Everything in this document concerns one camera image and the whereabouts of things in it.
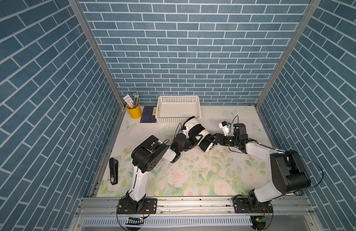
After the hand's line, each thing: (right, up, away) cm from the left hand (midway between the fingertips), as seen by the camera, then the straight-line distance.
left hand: (206, 138), depth 90 cm
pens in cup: (-50, +29, +14) cm, 60 cm away
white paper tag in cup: (-55, +26, +15) cm, 63 cm away
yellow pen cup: (-51, +17, +18) cm, 57 cm away
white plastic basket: (-20, +20, +26) cm, 38 cm away
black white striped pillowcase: (-7, +7, +1) cm, 9 cm away
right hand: (+4, -1, 0) cm, 4 cm away
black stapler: (-55, -18, -7) cm, 58 cm away
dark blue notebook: (-44, +15, +23) cm, 52 cm away
